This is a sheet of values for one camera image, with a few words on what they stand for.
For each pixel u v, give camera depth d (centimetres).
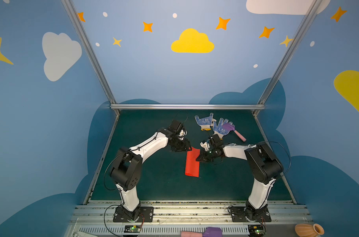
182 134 83
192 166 91
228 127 111
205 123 115
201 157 85
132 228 72
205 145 91
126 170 47
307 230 63
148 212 75
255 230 71
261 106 115
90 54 85
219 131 110
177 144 76
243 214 75
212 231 70
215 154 77
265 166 51
